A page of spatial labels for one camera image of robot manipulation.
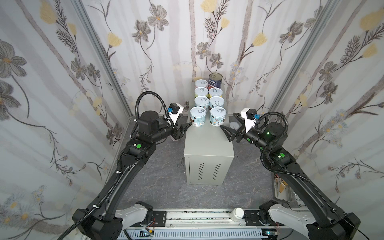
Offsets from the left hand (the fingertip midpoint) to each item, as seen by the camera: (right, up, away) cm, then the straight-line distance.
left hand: (184, 115), depth 64 cm
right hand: (+19, -1, -3) cm, 20 cm away
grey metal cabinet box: (+10, -16, -3) cm, 19 cm away
